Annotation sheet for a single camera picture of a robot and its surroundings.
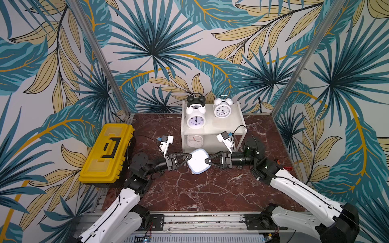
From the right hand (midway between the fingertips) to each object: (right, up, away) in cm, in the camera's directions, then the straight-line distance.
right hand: (206, 161), depth 61 cm
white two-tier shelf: (+1, +8, +19) cm, 20 cm away
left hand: (-6, +1, 0) cm, 6 cm away
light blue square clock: (-4, -1, -1) cm, 4 cm away
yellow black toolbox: (-49, -5, +12) cm, 51 cm away
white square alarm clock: (-5, +7, +18) cm, 20 cm away
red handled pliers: (+50, -10, +27) cm, 57 cm away
